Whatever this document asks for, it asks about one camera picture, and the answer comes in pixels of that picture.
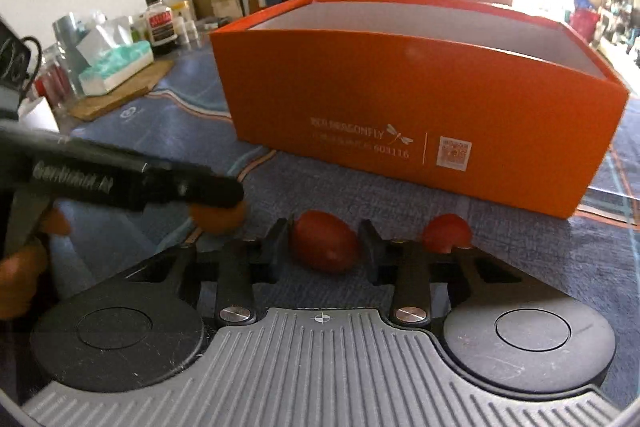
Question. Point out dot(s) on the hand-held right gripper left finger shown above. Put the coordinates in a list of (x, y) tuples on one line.
[(277, 239)]

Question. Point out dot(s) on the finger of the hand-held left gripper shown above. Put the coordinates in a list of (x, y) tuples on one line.
[(200, 187)]

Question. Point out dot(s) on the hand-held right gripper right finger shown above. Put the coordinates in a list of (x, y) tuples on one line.
[(372, 247)]

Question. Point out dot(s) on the small orange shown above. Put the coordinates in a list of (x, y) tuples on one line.
[(220, 218)]

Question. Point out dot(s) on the red tomato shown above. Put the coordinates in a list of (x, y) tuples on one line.
[(326, 244), (445, 232)]

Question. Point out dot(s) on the orange cardboard box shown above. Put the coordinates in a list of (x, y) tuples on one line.
[(400, 107)]

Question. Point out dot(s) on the person's left hand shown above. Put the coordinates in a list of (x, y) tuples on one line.
[(20, 277)]

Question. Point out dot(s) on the white box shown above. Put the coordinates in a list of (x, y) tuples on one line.
[(40, 114)]

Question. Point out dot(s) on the wooden cutting board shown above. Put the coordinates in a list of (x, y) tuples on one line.
[(125, 97)]

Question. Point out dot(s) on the green white tissue pack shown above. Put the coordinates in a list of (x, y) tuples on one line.
[(115, 67)]

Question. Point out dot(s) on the silver foil bag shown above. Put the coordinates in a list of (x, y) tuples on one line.
[(70, 32)]

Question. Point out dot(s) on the small white bottle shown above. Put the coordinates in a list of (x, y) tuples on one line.
[(190, 29)]

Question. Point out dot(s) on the dark bottle with black cap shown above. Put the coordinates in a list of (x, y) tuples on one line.
[(160, 27)]

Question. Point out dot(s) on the yellow lid jar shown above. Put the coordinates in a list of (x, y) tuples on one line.
[(180, 9)]

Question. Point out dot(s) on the red basket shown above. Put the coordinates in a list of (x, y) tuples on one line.
[(585, 24)]

